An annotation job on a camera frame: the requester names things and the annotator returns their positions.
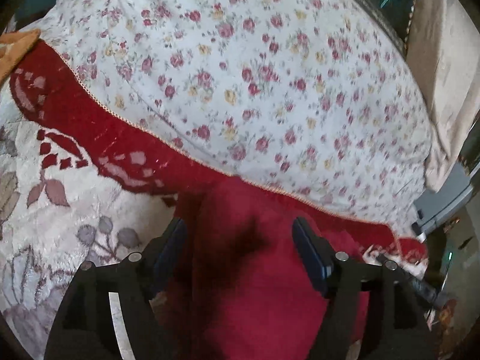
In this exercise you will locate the orange checkered plush mat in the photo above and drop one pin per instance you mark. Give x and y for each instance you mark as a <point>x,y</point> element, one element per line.
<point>13,48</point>

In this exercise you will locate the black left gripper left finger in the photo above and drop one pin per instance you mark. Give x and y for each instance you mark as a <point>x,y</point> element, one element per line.
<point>83,326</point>

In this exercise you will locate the grey metal appliance box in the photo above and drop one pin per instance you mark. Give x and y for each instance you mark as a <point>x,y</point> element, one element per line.
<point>434,209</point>

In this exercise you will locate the beige curtain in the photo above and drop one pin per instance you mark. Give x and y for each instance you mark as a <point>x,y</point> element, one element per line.
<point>443,54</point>

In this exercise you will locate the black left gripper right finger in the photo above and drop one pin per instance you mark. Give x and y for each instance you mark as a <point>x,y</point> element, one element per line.
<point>375,303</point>

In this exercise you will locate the dark red knit garment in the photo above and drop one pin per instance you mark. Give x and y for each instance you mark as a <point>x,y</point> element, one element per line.
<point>239,289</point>

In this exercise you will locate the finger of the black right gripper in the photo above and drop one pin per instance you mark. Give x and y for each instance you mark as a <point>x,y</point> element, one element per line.
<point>425,292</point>

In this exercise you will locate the red white floral plush blanket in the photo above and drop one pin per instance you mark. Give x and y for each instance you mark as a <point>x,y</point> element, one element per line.
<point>78,182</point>

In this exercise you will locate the white floral quilt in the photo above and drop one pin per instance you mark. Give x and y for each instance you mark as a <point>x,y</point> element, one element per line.
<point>310,97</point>

